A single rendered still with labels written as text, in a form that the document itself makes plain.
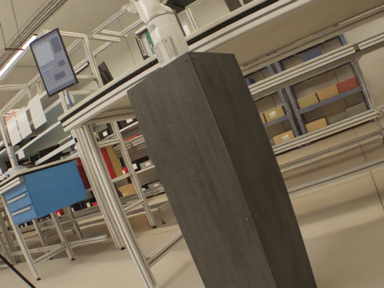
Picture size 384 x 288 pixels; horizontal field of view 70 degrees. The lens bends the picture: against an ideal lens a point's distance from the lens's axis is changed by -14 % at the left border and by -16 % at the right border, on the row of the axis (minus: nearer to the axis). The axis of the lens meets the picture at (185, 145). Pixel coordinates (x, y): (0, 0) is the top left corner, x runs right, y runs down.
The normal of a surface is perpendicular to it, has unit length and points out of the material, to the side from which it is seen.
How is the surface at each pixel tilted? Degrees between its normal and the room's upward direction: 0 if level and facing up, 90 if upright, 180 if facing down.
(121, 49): 90
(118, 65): 90
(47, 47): 101
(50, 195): 90
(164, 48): 90
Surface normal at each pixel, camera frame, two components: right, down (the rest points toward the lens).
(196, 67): 0.72, -0.29
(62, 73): 0.00, 0.20
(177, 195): -0.58, 0.22
